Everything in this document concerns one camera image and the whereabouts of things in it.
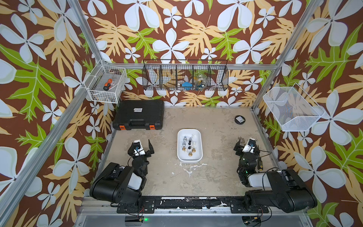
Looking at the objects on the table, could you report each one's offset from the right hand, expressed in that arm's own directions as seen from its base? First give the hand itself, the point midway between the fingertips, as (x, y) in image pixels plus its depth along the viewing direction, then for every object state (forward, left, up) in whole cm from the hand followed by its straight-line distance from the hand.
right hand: (246, 141), depth 86 cm
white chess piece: (+4, +32, -9) cm, 33 cm away
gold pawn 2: (-3, +35, -11) cm, 36 cm away
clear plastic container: (+39, +26, +17) cm, 50 cm away
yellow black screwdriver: (-11, -9, -10) cm, 17 cm away
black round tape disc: (+26, -6, -10) cm, 29 cm away
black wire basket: (+42, +37, +20) cm, 60 cm away
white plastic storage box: (+5, +35, -9) cm, 36 cm away
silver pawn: (+4, +39, -10) cm, 40 cm away
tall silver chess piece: (+7, +38, -9) cm, 40 cm away
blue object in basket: (+34, +36, +17) cm, 53 cm away
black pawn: (+2, +35, -10) cm, 36 cm away
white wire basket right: (+11, -25, +16) cm, 32 cm away
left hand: (0, +65, +2) cm, 65 cm away
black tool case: (+26, +73, -3) cm, 77 cm away
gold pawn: (0, +39, -9) cm, 40 cm away
